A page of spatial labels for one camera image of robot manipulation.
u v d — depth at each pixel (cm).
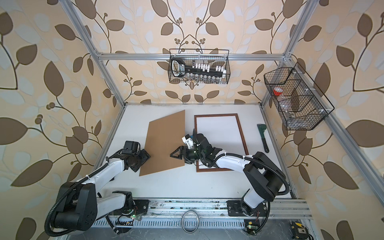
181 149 72
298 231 67
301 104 74
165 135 101
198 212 73
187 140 79
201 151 66
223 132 105
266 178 44
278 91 88
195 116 112
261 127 104
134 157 73
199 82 113
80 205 41
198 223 72
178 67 85
